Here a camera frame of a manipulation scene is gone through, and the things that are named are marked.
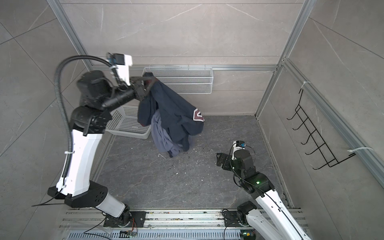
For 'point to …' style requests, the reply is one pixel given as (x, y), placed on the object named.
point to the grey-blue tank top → (165, 142)
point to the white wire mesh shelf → (187, 80)
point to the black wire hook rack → (323, 151)
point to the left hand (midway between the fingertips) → (154, 74)
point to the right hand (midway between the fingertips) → (223, 154)
